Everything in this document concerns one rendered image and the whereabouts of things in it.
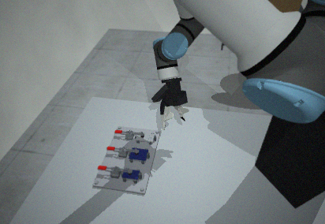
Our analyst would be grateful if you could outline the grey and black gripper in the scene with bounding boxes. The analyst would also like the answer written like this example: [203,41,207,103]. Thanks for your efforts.
[160,77,189,130]

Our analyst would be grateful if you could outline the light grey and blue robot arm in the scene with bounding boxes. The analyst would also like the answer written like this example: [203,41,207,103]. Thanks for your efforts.
[153,0,325,123]

